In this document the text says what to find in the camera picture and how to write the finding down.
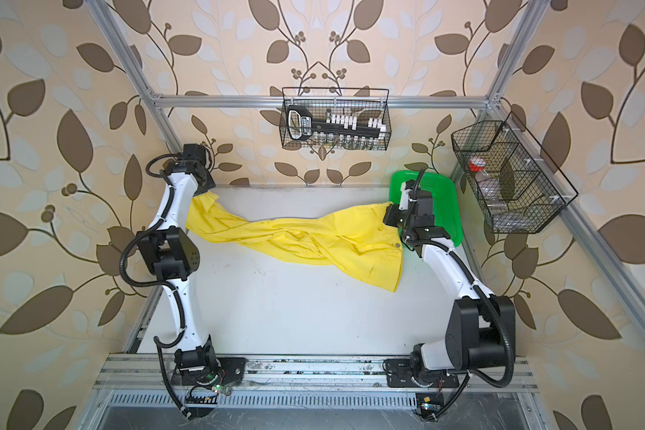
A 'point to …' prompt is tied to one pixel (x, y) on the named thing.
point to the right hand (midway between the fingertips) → (389, 210)
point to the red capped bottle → (477, 164)
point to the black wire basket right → (513, 180)
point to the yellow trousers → (357, 236)
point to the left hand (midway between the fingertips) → (197, 182)
